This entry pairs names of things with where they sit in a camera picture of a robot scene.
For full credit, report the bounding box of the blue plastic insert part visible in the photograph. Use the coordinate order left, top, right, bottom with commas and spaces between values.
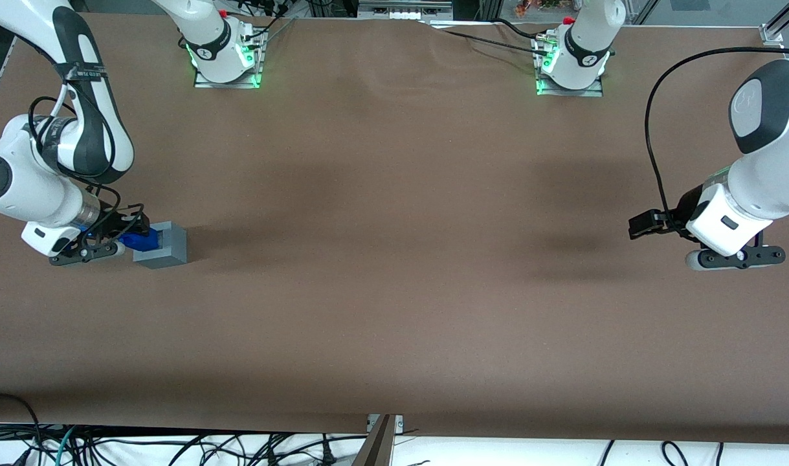
118, 229, 161, 254

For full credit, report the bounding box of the gray square base block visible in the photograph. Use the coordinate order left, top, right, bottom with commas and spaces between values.
133, 221, 188, 270

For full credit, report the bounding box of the brown table cover sheet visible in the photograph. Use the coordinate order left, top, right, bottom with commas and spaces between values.
0, 13, 789, 445

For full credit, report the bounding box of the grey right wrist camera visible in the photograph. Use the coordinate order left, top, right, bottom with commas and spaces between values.
49, 241, 127, 267

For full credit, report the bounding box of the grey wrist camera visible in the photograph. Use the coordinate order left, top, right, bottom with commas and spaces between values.
685, 245, 787, 272
49, 241, 127, 267

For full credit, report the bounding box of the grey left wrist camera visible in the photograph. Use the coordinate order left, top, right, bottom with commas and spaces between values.
685, 245, 787, 272

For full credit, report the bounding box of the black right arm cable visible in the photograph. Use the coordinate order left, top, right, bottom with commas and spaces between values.
28, 96, 122, 224

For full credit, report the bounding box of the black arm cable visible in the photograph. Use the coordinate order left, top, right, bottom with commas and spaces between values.
645, 46, 789, 234
28, 96, 122, 224

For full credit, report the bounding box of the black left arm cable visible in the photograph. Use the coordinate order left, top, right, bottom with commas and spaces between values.
645, 46, 789, 234

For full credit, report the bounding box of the black looped floor cable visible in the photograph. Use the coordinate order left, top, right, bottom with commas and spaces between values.
0, 392, 44, 466

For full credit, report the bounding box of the aluminium frame profile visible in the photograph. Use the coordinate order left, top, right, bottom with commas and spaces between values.
759, 0, 789, 47

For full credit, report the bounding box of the teal floor cable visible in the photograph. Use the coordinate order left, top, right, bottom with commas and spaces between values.
43, 424, 81, 466

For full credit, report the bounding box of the black cable across table edge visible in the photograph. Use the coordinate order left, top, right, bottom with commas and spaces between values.
427, 18, 550, 54

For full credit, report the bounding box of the metal table edge bracket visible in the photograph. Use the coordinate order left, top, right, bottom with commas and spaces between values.
351, 414, 405, 466

